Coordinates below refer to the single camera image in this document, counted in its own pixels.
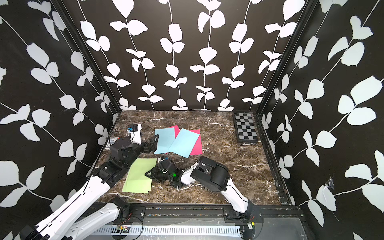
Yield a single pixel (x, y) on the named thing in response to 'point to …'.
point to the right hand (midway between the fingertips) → (143, 175)
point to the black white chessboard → (246, 129)
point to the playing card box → (111, 141)
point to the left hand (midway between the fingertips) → (150, 132)
